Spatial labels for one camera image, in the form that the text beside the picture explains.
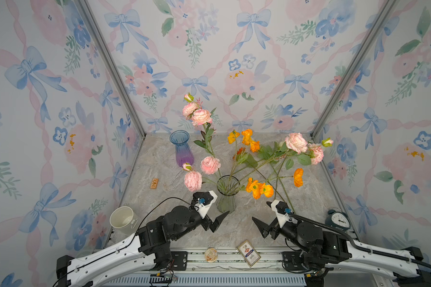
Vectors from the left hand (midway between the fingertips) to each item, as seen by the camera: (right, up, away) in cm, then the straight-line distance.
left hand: (220, 201), depth 67 cm
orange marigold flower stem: (+8, +17, +4) cm, 19 cm away
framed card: (+12, -24, +8) cm, 28 cm away
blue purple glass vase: (-19, +18, +28) cm, 38 cm away
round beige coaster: (-4, -25, +10) cm, 27 cm away
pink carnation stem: (-9, +9, -6) cm, 14 cm away
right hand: (+16, -4, +3) cm, 17 cm away
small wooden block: (-35, +2, +29) cm, 45 cm away
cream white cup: (-45, -12, +17) cm, 50 cm away
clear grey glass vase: (+3, +3, +13) cm, 14 cm away
